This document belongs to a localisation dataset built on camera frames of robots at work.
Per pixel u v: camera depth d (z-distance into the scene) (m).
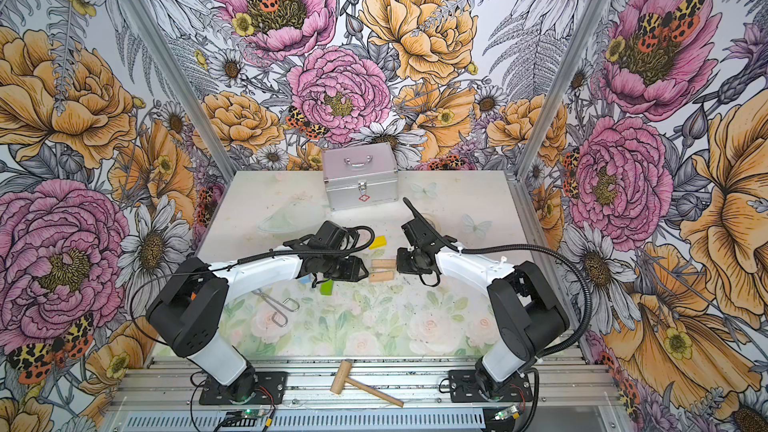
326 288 0.91
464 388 0.74
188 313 0.46
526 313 0.45
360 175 1.01
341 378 0.74
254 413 0.71
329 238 0.72
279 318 0.85
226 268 0.51
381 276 0.93
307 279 0.68
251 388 0.70
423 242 0.71
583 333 0.44
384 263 0.96
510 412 0.71
